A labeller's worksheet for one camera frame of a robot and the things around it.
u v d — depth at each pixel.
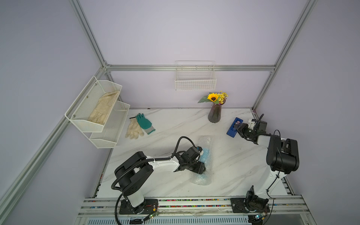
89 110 0.79
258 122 0.88
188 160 0.68
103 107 0.80
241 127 0.92
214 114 1.05
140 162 0.47
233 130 0.98
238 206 0.73
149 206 0.73
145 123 1.11
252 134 0.87
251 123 0.93
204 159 0.84
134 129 1.07
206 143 0.88
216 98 0.93
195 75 0.97
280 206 0.75
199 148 0.81
